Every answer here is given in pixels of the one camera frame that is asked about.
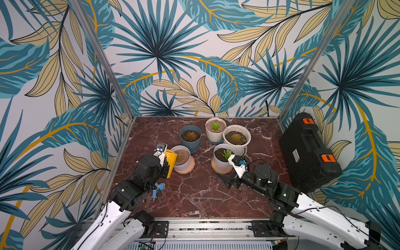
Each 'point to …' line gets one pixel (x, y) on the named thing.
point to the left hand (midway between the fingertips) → (162, 160)
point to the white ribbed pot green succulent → (215, 128)
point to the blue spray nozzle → (161, 187)
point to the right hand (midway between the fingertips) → (224, 164)
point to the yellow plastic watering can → (171, 157)
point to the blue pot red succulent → (190, 136)
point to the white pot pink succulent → (185, 162)
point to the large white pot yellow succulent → (238, 136)
